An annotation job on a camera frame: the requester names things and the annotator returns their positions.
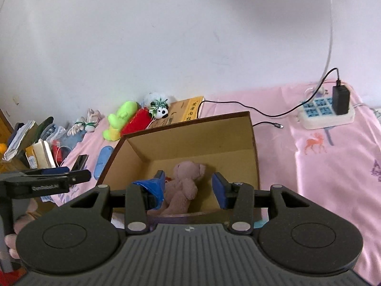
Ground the yellow brown book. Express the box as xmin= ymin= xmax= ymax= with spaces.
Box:
xmin=147 ymin=96 xmax=204 ymax=129

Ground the black smartphone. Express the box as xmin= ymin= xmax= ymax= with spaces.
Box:
xmin=71 ymin=154 xmax=89 ymax=171

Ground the white paper bag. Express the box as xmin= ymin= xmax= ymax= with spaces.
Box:
xmin=25 ymin=139 xmax=56 ymax=169

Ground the black power adapter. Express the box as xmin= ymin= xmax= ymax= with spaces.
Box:
xmin=332 ymin=85 xmax=350 ymax=116

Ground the red plush cushion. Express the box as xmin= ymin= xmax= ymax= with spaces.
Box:
xmin=121 ymin=108 xmax=152 ymax=137

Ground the green yellow plush toy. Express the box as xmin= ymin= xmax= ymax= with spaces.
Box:
xmin=103 ymin=101 xmax=138 ymax=141

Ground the black charging cable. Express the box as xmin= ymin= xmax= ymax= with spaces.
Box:
xmin=196 ymin=67 xmax=342 ymax=129

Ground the white wall cable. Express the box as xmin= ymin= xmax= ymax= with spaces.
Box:
xmin=305 ymin=0 xmax=334 ymax=100

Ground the white power strip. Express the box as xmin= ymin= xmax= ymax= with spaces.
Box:
xmin=298 ymin=97 xmax=355 ymax=130

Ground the pink teddy bear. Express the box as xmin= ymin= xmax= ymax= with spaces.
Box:
xmin=147 ymin=161 xmax=207 ymax=216

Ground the brown cardboard box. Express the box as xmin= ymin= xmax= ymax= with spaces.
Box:
xmin=98 ymin=112 xmax=260 ymax=213

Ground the panda plush toy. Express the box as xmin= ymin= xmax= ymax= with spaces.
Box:
xmin=141 ymin=92 xmax=170 ymax=119

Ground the blue glasses case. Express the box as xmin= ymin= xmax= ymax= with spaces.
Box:
xmin=93 ymin=145 xmax=114 ymax=180

